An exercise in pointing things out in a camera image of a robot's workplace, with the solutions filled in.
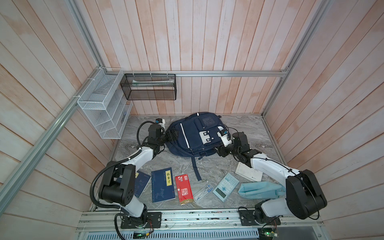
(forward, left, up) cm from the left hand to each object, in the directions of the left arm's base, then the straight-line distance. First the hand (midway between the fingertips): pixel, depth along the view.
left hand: (174, 134), depth 91 cm
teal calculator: (-28, -30, -13) cm, 43 cm away
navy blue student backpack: (+5, -14, -10) cm, 18 cm away
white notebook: (-20, -46, -13) cm, 52 cm away
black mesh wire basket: (+22, +15, +19) cm, 33 cm away
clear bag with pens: (-31, -17, -13) cm, 38 cm away
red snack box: (-29, -6, -14) cm, 33 cm away
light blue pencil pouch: (-32, -47, -7) cm, 57 cm away
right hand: (-6, -27, -2) cm, 27 cm away
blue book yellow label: (-27, +6, -13) cm, 31 cm away
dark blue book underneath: (-25, +19, -13) cm, 34 cm away
